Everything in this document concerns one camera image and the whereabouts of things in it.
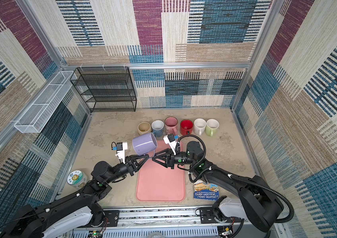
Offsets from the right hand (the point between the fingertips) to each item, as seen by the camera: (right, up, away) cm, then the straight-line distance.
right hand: (154, 159), depth 70 cm
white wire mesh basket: (-56, +19, +1) cm, 59 cm away
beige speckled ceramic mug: (-11, +14, +35) cm, 39 cm away
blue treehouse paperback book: (+25, -19, +10) cm, 33 cm away
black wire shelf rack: (-39, +42, +39) cm, 70 cm away
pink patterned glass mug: (+8, +16, +29) cm, 35 cm away
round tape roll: (-41, -12, +9) cm, 44 cm away
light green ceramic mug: (+35, +16, +30) cm, 49 cm away
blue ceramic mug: (-2, +14, +32) cm, 35 cm away
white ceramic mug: (+26, +15, +29) cm, 42 cm away
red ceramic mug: (+18, +14, +34) cm, 41 cm away
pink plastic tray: (-1, -16, +14) cm, 21 cm away
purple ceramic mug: (-4, +8, -6) cm, 11 cm away
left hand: (-3, +2, -2) cm, 4 cm away
